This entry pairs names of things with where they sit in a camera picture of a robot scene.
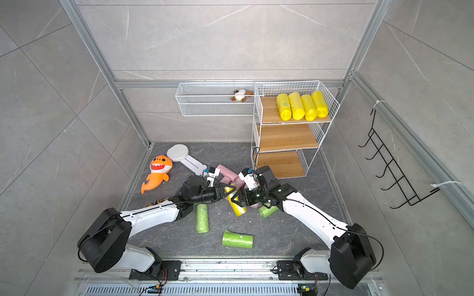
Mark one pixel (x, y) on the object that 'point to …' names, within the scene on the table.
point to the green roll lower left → (202, 218)
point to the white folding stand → (179, 152)
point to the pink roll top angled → (228, 172)
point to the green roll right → (266, 212)
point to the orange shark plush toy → (159, 166)
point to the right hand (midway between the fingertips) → (238, 197)
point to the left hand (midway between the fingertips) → (236, 187)
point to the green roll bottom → (230, 238)
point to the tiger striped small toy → (157, 201)
